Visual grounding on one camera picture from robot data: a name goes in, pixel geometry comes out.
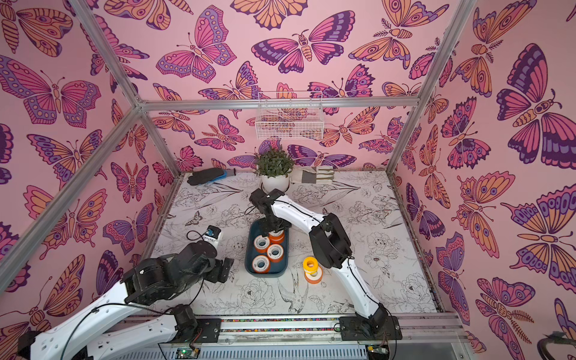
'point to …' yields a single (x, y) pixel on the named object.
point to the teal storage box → (254, 229)
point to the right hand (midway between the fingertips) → (269, 233)
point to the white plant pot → (280, 183)
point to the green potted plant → (274, 163)
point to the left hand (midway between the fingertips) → (224, 256)
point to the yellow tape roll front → (310, 265)
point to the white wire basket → (289, 115)
